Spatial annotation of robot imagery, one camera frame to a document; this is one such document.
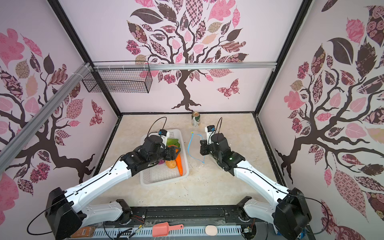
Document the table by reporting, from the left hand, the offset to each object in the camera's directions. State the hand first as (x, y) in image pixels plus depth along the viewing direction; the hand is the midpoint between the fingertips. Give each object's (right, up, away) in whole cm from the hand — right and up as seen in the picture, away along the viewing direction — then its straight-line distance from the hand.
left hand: (175, 151), depth 78 cm
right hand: (+14, +6, +2) cm, 15 cm away
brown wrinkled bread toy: (-4, -9, +9) cm, 14 cm away
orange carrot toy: (0, -9, +13) cm, 15 cm away
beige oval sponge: (+18, -36, -9) cm, 41 cm away
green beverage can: (+11, +19, +28) cm, 35 cm away
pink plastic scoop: (-6, -37, -7) cm, 38 cm away
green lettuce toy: (-3, +3, +13) cm, 13 cm away
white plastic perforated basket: (-10, -15, +10) cm, 21 cm away
